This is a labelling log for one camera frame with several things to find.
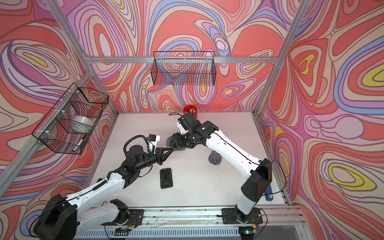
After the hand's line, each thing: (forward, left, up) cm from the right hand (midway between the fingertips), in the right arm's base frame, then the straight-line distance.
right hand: (176, 148), depth 73 cm
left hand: (0, +2, -3) cm, 4 cm away
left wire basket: (+5, +55, +13) cm, 56 cm away
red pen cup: (+39, -5, -9) cm, 41 cm away
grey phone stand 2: (+4, -21, -19) cm, 29 cm away
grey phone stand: (+2, +4, +1) cm, 5 cm away
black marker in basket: (+3, +47, +4) cm, 48 cm away
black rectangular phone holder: (-7, +8, -20) cm, 22 cm away
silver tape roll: (+8, +45, +11) cm, 47 cm away
